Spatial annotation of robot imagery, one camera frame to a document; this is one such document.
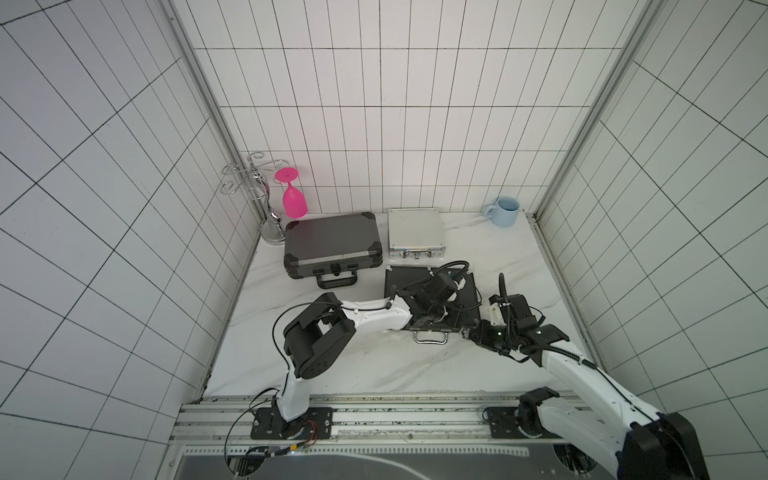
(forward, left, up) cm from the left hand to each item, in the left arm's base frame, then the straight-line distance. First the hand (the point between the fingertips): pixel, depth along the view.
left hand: (454, 320), depth 85 cm
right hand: (-2, -4, -1) cm, 5 cm away
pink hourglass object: (+37, +52, +11) cm, 65 cm away
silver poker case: (+35, +10, -2) cm, 37 cm away
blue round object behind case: (+45, -26, 0) cm, 52 cm away
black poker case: (+25, +39, +2) cm, 46 cm away
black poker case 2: (+1, -4, -2) cm, 5 cm away
